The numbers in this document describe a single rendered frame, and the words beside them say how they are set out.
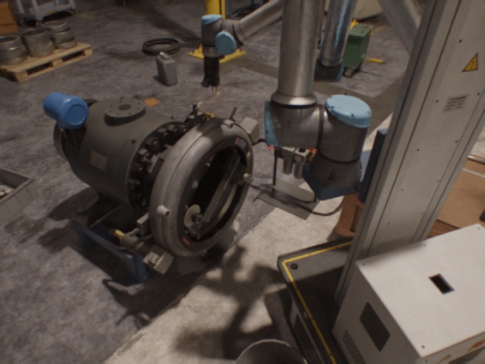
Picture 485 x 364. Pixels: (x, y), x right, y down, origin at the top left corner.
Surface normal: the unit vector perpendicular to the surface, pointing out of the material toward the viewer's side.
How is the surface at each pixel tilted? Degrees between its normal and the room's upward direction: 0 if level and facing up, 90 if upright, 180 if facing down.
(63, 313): 0
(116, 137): 31
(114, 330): 0
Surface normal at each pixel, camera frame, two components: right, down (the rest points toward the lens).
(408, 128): 0.32, 0.61
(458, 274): 0.00, -0.77
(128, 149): -0.35, -0.27
